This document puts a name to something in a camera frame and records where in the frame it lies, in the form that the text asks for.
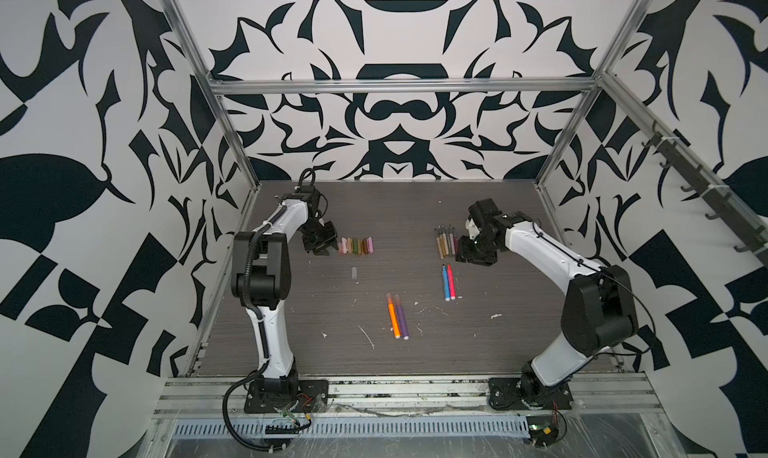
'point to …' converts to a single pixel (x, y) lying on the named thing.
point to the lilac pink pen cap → (370, 245)
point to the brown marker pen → (443, 244)
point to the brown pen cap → (364, 246)
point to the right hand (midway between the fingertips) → (464, 255)
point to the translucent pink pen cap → (341, 250)
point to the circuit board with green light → (544, 429)
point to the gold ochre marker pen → (437, 231)
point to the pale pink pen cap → (344, 244)
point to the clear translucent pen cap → (354, 273)
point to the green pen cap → (355, 245)
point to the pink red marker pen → (451, 283)
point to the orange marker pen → (393, 316)
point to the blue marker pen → (445, 281)
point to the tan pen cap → (350, 245)
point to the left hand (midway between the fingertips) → (335, 243)
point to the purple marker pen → (402, 318)
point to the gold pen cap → (359, 249)
